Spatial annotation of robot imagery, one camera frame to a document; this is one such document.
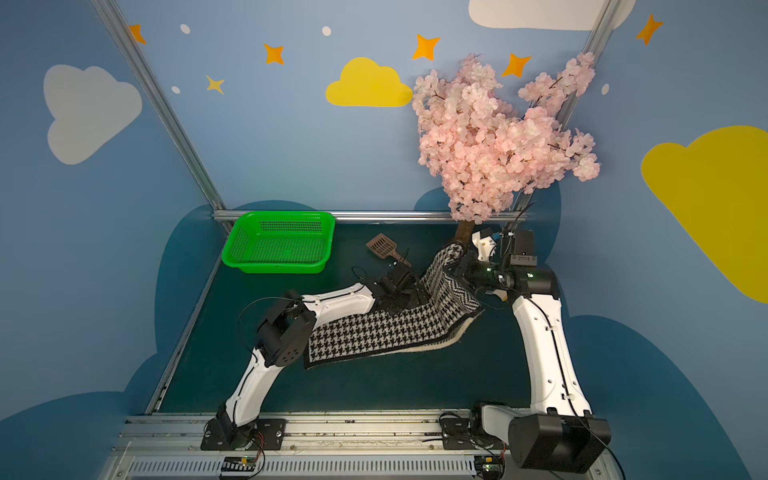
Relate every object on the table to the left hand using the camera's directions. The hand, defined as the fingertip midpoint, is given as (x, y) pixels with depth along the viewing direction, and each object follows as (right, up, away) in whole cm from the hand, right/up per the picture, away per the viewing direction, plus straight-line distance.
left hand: (422, 296), depth 95 cm
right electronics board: (+14, -40, -21) cm, 47 cm away
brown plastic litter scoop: (-13, +16, +21) cm, 29 cm away
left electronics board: (-48, -39, -21) cm, 66 cm away
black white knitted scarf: (+5, +2, -17) cm, 18 cm away
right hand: (+4, +11, -21) cm, 24 cm away
